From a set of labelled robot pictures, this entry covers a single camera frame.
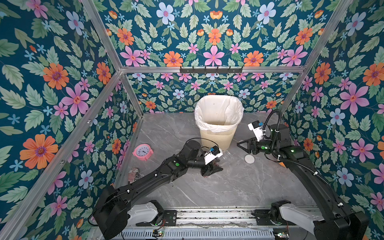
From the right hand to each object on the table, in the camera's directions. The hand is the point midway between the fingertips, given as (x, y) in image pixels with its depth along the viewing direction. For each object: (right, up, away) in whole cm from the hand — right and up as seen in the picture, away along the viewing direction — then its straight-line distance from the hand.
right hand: (244, 140), depth 74 cm
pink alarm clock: (-60, -9, +22) cm, 65 cm away
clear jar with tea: (-16, -11, -10) cm, 22 cm away
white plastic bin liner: (-11, +16, +23) cm, 30 cm away
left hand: (-12, -11, -3) cm, 16 cm away
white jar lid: (+9, -14, +20) cm, 25 cm away
